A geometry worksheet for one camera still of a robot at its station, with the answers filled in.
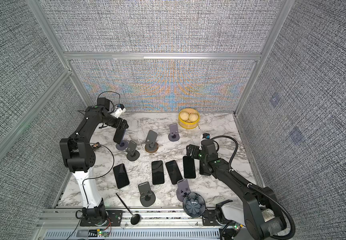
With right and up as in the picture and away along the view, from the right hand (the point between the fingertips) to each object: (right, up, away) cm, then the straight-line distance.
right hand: (193, 144), depth 87 cm
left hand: (-43, +13, +8) cm, 46 cm away
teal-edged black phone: (-42, -19, +1) cm, 46 cm away
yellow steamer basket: (0, +16, +23) cm, 28 cm away
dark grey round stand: (-36, -7, +4) cm, 37 cm away
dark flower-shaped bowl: (-1, -30, -10) cm, 32 cm away
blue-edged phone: (-46, +5, +8) cm, 47 cm away
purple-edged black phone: (-11, -17, +3) cm, 21 cm away
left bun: (-4, +18, +23) cm, 29 cm away
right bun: (+3, +17, +23) cm, 29 cm away
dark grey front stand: (-25, -26, -10) cm, 37 cm away
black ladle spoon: (-30, -35, -13) cm, 48 cm away
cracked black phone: (-21, -17, +1) cm, 27 cm away
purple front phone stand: (-6, -22, -10) cm, 25 cm away
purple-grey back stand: (-11, +4, +16) cm, 20 cm away
